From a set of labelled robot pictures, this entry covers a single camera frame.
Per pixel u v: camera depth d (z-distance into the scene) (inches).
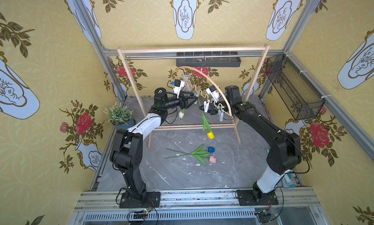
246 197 29.0
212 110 28.3
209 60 36.2
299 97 33.1
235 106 25.4
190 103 29.4
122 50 22.0
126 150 18.9
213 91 28.8
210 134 31.5
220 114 27.0
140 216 28.3
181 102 28.3
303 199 29.5
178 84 28.0
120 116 34.7
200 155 34.7
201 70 25.2
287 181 30.9
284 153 18.0
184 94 30.7
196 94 30.3
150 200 28.2
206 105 29.1
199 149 36.3
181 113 36.2
